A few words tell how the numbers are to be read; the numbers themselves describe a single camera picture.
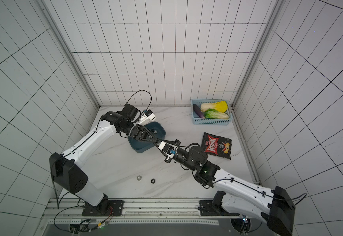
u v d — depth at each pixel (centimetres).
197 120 104
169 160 57
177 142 58
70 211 65
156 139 61
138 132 59
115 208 71
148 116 63
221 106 109
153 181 81
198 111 113
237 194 47
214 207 64
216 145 96
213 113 104
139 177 83
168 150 49
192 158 49
